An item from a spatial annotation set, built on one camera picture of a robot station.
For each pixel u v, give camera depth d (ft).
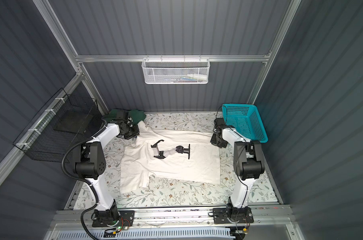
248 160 1.68
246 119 3.79
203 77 2.87
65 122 2.58
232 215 2.19
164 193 2.70
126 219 2.38
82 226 2.21
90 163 1.72
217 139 2.75
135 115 3.67
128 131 2.73
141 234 2.53
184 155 3.17
